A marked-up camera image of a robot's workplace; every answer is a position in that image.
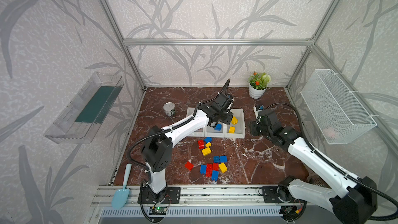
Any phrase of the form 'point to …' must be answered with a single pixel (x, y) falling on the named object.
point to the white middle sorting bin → (210, 131)
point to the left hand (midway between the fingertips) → (230, 112)
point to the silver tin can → (169, 109)
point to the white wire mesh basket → (339, 113)
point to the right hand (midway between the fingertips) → (252, 119)
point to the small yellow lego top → (208, 144)
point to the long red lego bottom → (209, 170)
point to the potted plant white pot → (258, 84)
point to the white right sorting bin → (240, 126)
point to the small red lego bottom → (215, 166)
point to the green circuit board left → (157, 210)
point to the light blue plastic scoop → (120, 196)
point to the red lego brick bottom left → (189, 166)
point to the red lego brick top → (201, 144)
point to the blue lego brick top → (208, 139)
